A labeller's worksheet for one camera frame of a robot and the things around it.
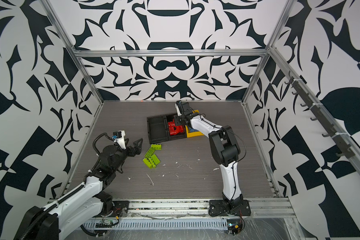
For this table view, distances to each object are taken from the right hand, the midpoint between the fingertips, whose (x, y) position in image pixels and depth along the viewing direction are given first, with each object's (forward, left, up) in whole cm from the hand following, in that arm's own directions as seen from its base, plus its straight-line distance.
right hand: (177, 116), depth 99 cm
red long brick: (-2, +4, -5) cm, 6 cm away
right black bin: (-1, +5, -1) cm, 5 cm away
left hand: (-19, +22, +7) cm, 30 cm away
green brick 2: (-26, +13, -8) cm, 30 cm away
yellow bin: (-9, -10, -6) cm, 15 cm away
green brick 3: (-28, +17, -7) cm, 33 cm away
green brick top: (-17, +13, -7) cm, 23 cm away
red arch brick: (-6, +1, -5) cm, 8 cm away
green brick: (-21, +16, -7) cm, 28 cm away
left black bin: (-4, +13, -8) cm, 16 cm away
